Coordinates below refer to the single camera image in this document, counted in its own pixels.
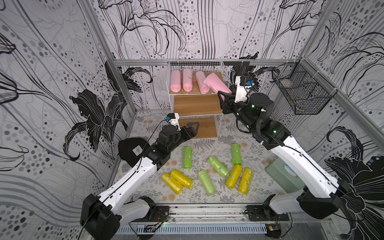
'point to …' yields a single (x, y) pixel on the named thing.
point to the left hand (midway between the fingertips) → (197, 129)
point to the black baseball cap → (131, 149)
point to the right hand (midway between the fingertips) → (225, 91)
